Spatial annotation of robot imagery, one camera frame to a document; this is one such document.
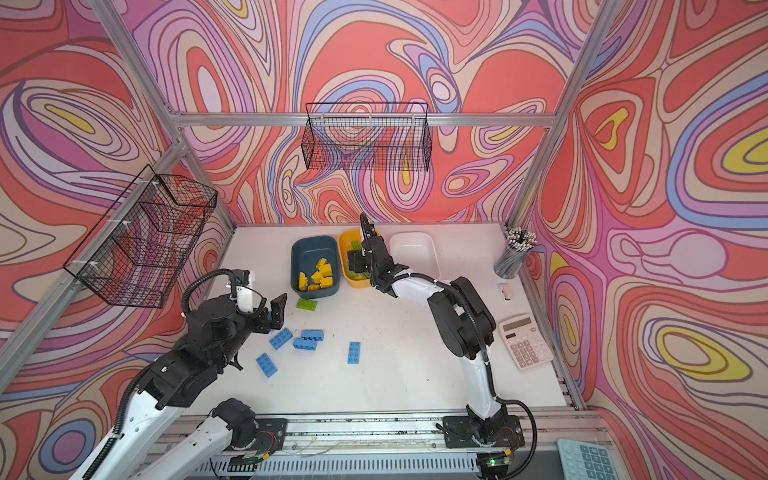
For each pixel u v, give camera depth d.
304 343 0.86
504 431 0.70
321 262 1.05
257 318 0.61
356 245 1.11
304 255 1.08
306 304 0.96
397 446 0.72
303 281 0.99
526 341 0.87
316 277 1.01
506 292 0.97
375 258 0.74
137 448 0.43
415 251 1.11
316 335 0.89
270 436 0.72
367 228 0.84
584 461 0.69
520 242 0.92
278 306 0.63
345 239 1.10
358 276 1.04
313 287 1.00
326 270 1.03
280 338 0.88
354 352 0.86
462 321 0.53
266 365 0.83
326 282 0.99
